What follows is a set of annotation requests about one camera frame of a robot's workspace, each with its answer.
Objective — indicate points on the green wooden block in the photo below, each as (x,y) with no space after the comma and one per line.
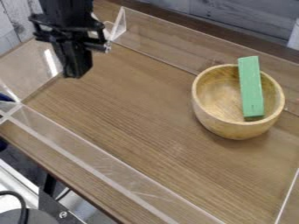
(251,90)

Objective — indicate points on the black table leg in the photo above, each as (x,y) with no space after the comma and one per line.
(50,185)

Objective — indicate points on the blue object at edge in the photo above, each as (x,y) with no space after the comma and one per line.
(6,98)

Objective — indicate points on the light wooden bowl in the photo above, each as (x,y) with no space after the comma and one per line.
(216,103)

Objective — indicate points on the clear acrylic tray wall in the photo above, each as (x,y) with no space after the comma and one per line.
(118,136)

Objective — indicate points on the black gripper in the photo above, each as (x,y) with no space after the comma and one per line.
(72,42)

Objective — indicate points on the black metal clamp plate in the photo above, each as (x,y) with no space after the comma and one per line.
(56,210)

